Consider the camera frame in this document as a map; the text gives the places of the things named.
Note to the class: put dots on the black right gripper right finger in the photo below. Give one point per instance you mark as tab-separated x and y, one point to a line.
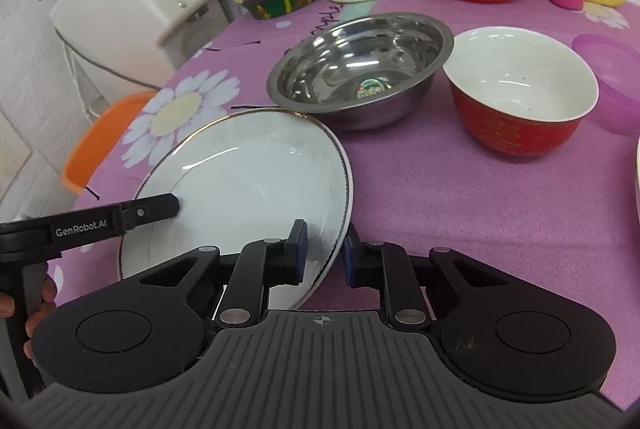
386	268

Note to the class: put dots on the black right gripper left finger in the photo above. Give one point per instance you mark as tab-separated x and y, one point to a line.
261	266

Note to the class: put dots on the white gold-rimmed plate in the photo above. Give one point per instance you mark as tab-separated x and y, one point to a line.
244	178

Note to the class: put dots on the stainless steel bowl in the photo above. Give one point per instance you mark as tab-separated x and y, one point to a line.
362	74

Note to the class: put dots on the purple plastic bowl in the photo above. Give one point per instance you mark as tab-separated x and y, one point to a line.
616	67

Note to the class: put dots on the left hand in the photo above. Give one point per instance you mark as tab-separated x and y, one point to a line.
48	296

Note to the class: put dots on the orange plastic stool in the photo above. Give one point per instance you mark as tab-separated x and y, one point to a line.
100	139

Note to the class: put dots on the red and white ceramic bowl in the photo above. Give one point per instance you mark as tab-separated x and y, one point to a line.
519	91

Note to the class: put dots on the white countertop appliance with screen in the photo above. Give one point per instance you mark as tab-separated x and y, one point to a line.
131	46

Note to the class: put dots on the white floral plate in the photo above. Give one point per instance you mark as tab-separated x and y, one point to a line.
637	180

